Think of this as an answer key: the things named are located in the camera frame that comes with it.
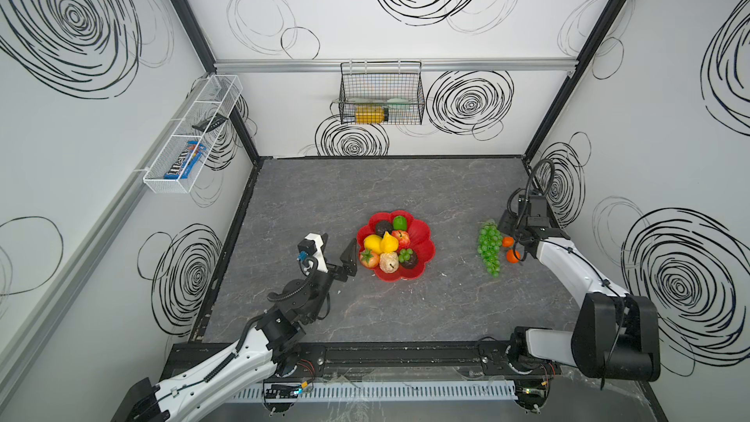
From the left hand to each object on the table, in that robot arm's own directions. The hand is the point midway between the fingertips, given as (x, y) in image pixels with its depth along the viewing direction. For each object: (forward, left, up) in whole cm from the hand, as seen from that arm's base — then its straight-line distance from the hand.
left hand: (343, 239), depth 73 cm
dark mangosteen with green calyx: (+3, -18, -16) cm, 24 cm away
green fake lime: (+15, -15, -15) cm, 26 cm away
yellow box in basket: (+37, -5, +10) cm, 39 cm away
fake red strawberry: (+1, -6, -12) cm, 13 cm away
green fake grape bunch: (+9, -44, -18) cm, 48 cm away
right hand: (+14, -49, -10) cm, 52 cm away
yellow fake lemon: (+7, -7, -15) cm, 18 cm away
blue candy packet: (+14, +39, +14) cm, 44 cm away
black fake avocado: (+12, -9, -14) cm, 21 cm away
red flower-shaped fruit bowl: (+10, -22, -20) cm, 31 cm away
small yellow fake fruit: (+6, -12, -12) cm, 18 cm away
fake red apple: (+9, -16, -15) cm, 24 cm away
